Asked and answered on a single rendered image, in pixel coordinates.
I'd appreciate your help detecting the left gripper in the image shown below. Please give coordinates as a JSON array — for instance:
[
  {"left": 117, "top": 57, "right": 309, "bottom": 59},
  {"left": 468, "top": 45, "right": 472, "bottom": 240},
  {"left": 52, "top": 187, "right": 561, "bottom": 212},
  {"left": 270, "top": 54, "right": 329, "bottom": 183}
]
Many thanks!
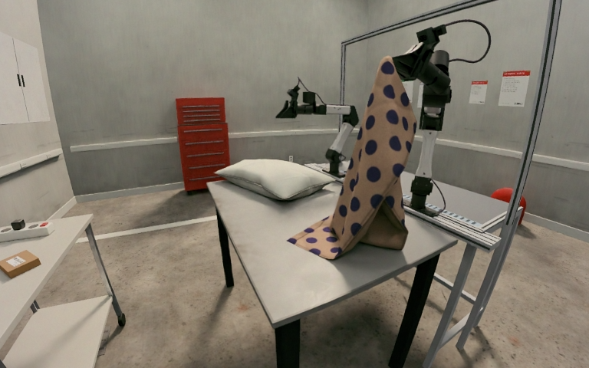
[{"left": 392, "top": 42, "right": 439, "bottom": 84}]

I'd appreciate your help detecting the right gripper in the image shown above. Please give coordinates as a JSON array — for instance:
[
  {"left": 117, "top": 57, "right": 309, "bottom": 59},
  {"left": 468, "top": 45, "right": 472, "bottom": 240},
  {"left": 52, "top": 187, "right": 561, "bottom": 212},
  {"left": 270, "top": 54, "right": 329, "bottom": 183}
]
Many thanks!
[{"left": 276, "top": 100, "right": 305, "bottom": 119}]

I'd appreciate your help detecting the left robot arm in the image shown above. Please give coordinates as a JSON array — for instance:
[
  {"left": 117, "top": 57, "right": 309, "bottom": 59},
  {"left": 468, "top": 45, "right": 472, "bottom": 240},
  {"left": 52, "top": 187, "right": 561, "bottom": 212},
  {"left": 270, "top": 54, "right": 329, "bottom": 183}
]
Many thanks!
[{"left": 403, "top": 26, "right": 452, "bottom": 217}]

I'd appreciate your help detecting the white pillow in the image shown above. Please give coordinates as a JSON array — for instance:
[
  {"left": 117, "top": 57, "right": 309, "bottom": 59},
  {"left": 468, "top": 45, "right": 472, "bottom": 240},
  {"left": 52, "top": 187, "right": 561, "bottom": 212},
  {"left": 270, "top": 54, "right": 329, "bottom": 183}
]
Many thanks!
[{"left": 215, "top": 159, "right": 336, "bottom": 200}]

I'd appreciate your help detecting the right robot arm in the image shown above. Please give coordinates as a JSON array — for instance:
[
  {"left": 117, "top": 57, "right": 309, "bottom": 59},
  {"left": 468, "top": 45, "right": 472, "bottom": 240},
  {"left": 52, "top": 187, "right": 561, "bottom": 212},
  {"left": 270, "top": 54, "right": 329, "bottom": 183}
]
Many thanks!
[{"left": 287, "top": 86, "right": 359, "bottom": 177}]

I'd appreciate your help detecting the beige polka-dot pillowcase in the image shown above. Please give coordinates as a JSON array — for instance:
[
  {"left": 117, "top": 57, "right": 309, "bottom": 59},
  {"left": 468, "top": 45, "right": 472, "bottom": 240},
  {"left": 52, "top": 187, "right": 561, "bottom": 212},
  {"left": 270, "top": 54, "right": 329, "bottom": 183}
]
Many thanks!
[{"left": 287, "top": 55, "right": 417, "bottom": 259}]

